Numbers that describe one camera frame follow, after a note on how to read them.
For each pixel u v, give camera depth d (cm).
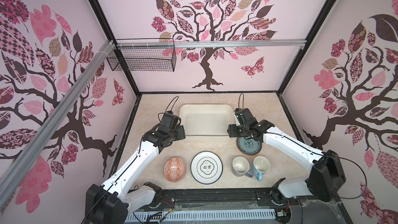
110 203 37
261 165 83
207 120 104
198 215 70
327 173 41
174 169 79
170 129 59
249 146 90
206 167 83
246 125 63
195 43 94
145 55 95
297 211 70
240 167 83
